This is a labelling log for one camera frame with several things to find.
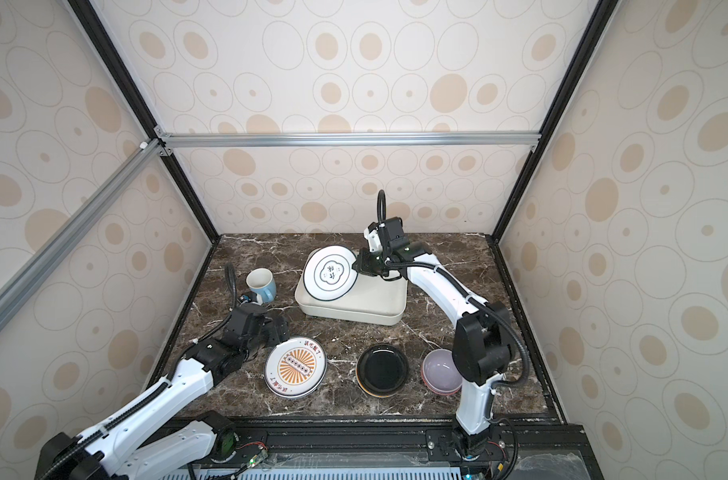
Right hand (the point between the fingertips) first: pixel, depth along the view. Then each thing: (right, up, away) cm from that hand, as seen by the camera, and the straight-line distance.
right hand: (353, 265), depth 86 cm
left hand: (-18, -15, -4) cm, 24 cm away
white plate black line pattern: (-7, -3, +1) cm, 8 cm away
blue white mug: (-29, -6, +8) cm, 31 cm away
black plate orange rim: (+8, -30, -2) cm, 31 cm away
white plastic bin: (+6, -12, +14) cm, 19 cm away
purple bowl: (+24, -30, -4) cm, 39 cm away
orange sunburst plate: (-17, -29, -1) cm, 33 cm away
